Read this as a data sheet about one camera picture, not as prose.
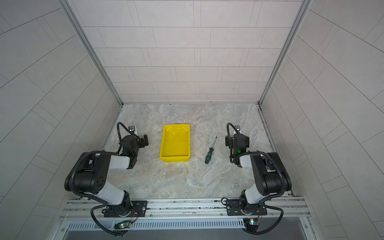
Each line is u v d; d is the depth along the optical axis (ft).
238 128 2.62
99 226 2.11
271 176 1.46
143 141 2.84
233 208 2.33
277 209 2.05
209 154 2.88
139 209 2.32
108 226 2.24
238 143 2.32
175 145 2.93
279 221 2.13
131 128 2.59
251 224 2.24
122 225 2.14
